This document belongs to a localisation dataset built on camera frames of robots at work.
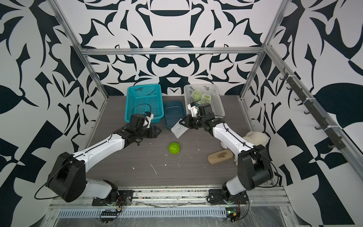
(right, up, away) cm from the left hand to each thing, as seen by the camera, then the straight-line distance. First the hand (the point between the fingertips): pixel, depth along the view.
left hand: (157, 127), depth 87 cm
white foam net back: (+13, 0, -7) cm, 15 cm away
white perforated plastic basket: (+41, +17, +22) cm, 49 cm away
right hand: (+13, +5, -5) cm, 15 cm away
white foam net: (+33, +20, +22) cm, 44 cm away
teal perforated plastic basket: (-18, +20, +32) cm, 42 cm away
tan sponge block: (+37, -17, -1) cm, 41 cm away
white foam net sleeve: (+26, +22, +25) cm, 42 cm away
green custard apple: (+10, -12, -1) cm, 16 cm away
